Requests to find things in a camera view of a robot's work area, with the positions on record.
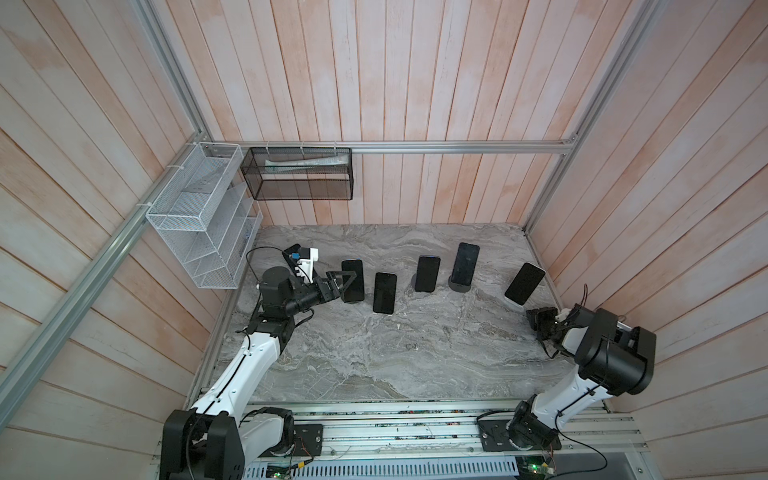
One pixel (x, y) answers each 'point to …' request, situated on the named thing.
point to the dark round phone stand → (458, 287)
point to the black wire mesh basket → (300, 173)
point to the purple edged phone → (465, 263)
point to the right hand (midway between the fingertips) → (528, 306)
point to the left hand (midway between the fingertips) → (350, 283)
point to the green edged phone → (355, 291)
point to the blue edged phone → (427, 273)
